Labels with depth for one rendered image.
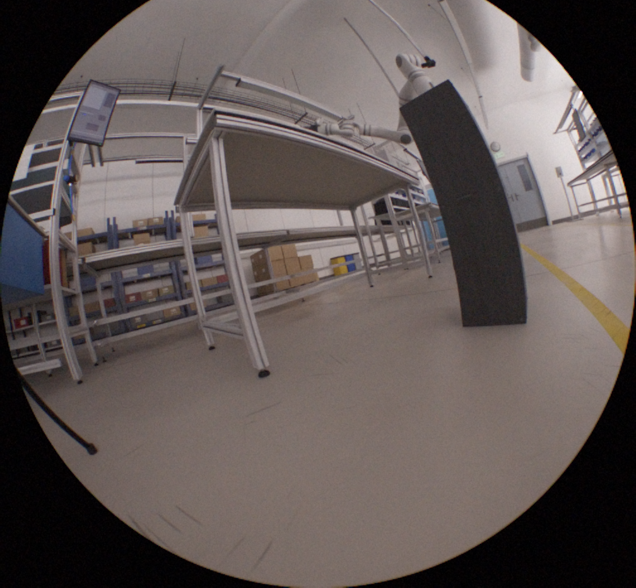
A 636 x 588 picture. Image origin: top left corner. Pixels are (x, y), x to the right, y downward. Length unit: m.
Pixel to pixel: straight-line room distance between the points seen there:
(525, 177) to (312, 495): 7.67
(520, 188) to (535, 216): 0.91
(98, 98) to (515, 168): 8.22
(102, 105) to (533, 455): 2.29
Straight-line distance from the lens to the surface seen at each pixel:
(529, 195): 7.58
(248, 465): 0.47
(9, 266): 1.30
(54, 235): 1.73
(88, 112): 1.90
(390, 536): 0.33
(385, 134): 1.28
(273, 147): 1.21
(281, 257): 4.78
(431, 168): 0.83
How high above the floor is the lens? 0.31
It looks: level
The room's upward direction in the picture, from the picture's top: 14 degrees counter-clockwise
